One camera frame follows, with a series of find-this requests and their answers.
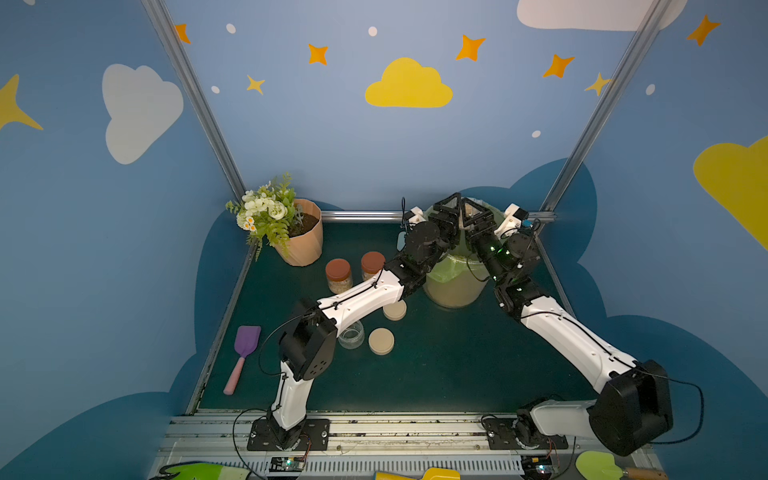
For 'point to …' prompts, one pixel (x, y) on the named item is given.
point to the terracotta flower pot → (306, 234)
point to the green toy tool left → (208, 471)
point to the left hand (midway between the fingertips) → (473, 202)
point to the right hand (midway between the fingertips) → (466, 206)
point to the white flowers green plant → (268, 212)
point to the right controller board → (537, 466)
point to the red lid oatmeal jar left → (339, 275)
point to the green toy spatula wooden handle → (601, 465)
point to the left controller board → (282, 464)
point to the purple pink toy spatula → (247, 339)
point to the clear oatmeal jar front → (353, 336)
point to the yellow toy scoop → (430, 474)
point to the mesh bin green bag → (449, 280)
